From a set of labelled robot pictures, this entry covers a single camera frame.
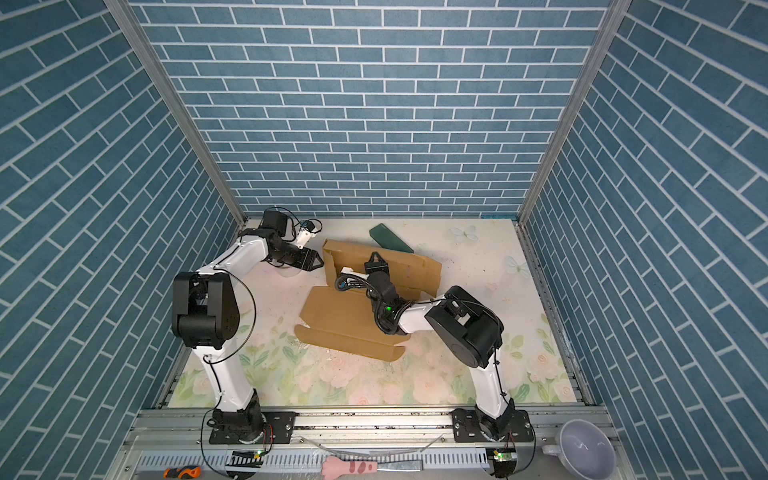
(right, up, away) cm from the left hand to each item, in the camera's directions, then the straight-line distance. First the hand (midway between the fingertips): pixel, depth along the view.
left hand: (315, 259), depth 97 cm
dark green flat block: (+23, +6, +18) cm, 30 cm away
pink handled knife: (+13, -46, -30) cm, 56 cm away
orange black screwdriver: (-20, -47, -30) cm, 59 cm away
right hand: (+21, +4, -7) cm, 23 cm away
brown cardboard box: (+11, -19, -4) cm, 22 cm away
